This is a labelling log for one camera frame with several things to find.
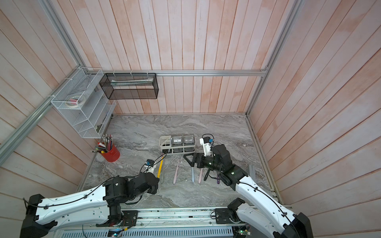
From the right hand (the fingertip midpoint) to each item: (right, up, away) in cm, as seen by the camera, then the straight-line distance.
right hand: (188, 155), depth 73 cm
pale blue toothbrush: (+2, -14, +15) cm, 21 cm away
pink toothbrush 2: (+7, -15, +14) cm, 22 cm away
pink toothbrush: (-8, -15, +14) cm, 22 cm away
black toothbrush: (+11, -14, +15) cm, 23 cm away
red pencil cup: (-47, -3, +15) cm, 49 cm away
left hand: (-16, -14, +1) cm, 21 cm away
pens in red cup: (-48, +3, +13) cm, 50 cm away
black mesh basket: (-42, +45, +32) cm, 69 cm away
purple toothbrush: (+18, -17, +12) cm, 27 cm away
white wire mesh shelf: (-55, +23, +6) cm, 60 cm away
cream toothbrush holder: (-7, +3, +27) cm, 29 cm away
